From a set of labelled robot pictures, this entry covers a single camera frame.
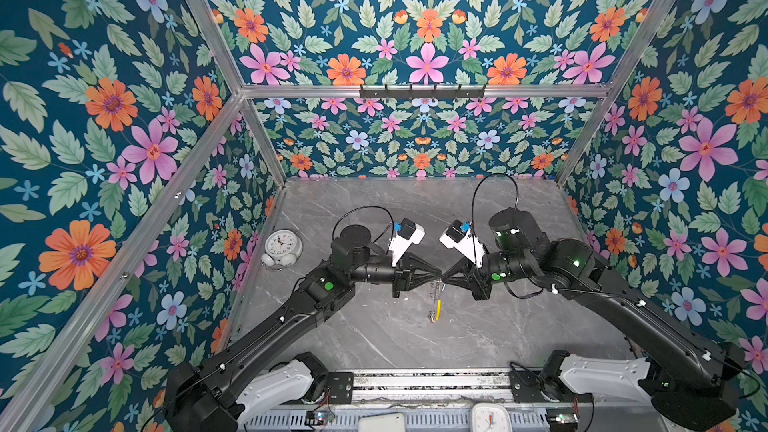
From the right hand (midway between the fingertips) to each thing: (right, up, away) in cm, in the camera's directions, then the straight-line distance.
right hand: (444, 274), depth 61 cm
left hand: (-1, +1, -4) cm, 4 cm away
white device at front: (-13, -36, +7) cm, 39 cm away
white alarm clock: (-48, 0, +34) cm, 59 cm away
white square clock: (+11, -34, +6) cm, 37 cm away
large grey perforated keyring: (0, -17, +22) cm, 28 cm away
